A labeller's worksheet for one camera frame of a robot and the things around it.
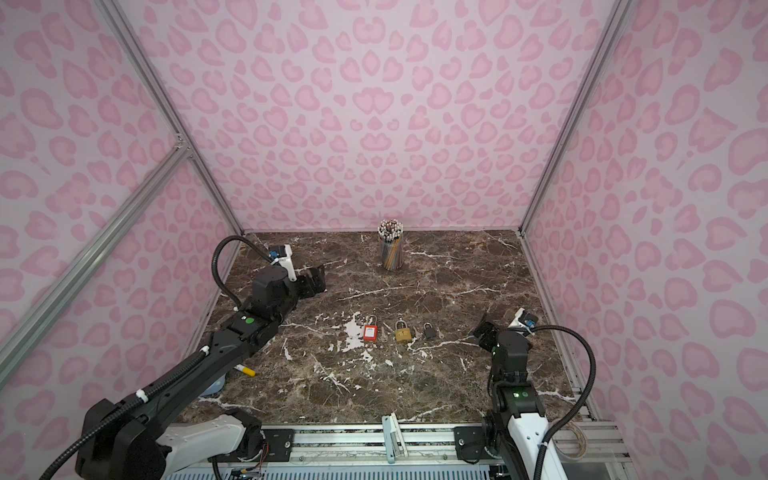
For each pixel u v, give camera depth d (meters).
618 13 0.69
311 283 0.72
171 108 0.85
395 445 0.72
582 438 0.73
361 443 0.75
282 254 0.69
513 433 0.55
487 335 0.72
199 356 0.49
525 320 0.68
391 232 0.95
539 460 0.48
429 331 0.93
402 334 0.91
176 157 0.87
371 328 0.92
